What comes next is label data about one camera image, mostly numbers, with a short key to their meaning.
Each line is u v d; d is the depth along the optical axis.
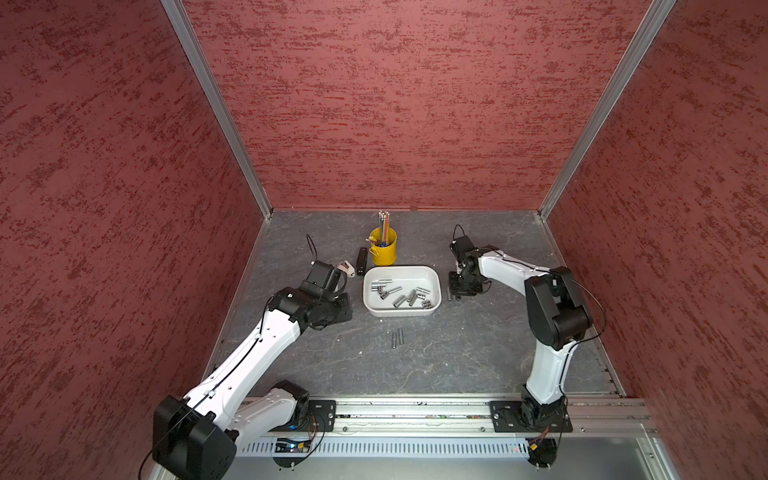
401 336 0.87
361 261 1.01
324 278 0.60
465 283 0.84
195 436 0.37
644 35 0.74
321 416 0.75
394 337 0.87
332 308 0.67
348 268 1.01
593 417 0.77
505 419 0.74
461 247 0.82
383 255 0.98
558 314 0.51
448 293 0.87
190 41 0.75
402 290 0.98
